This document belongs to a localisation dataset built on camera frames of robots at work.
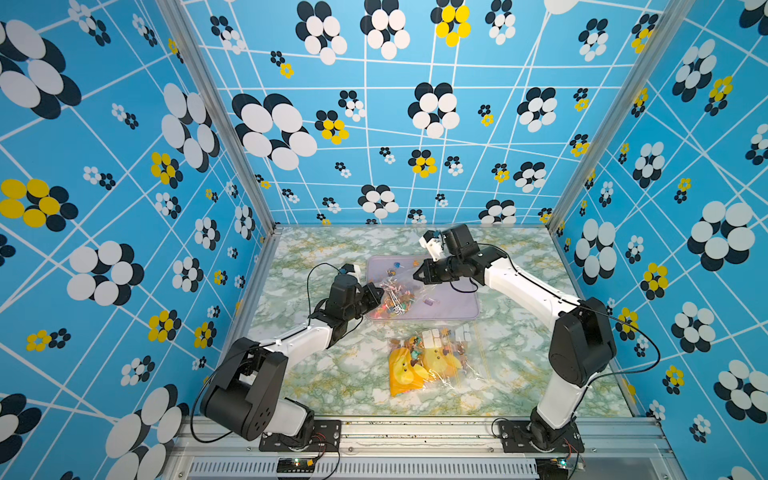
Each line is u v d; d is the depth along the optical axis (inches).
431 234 31.6
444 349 32.6
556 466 27.5
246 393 16.9
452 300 39.1
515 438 28.6
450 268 28.9
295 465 28.4
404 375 31.4
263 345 18.7
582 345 18.2
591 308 18.7
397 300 34.4
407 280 35.1
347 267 32.3
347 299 27.3
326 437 28.9
